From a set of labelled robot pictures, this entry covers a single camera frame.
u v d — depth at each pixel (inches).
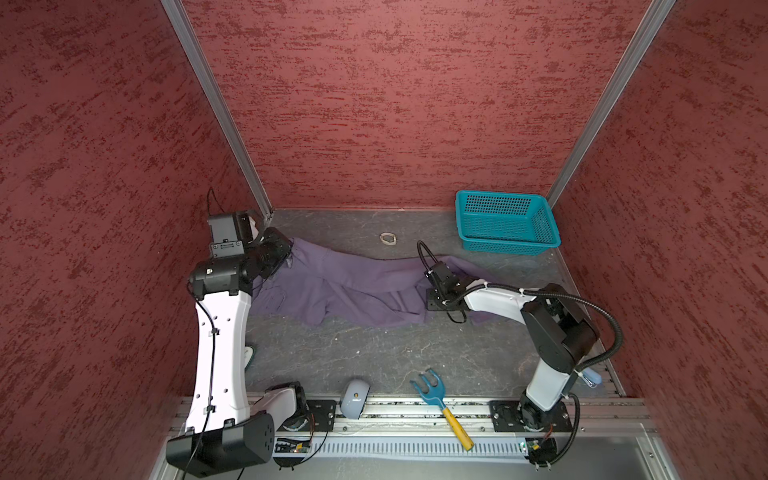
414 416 29.9
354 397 27.3
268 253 24.1
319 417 29.0
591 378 30.9
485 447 27.9
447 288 29.0
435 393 30.1
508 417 29.2
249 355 32.5
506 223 46.3
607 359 18.6
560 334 18.9
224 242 19.2
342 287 35.7
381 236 43.5
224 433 14.0
